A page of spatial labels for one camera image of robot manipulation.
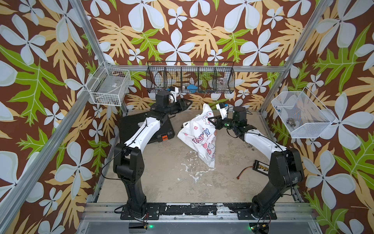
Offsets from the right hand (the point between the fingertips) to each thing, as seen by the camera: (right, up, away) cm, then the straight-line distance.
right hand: (209, 118), depth 86 cm
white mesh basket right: (+52, +1, -6) cm, 53 cm away
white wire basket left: (-61, +20, +1) cm, 64 cm away
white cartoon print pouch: (-5, -10, +2) cm, 11 cm away
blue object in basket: (-9, +21, +10) cm, 25 cm away
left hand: (-11, +10, -5) cm, 16 cm away
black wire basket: (-10, +29, +14) cm, 33 cm away
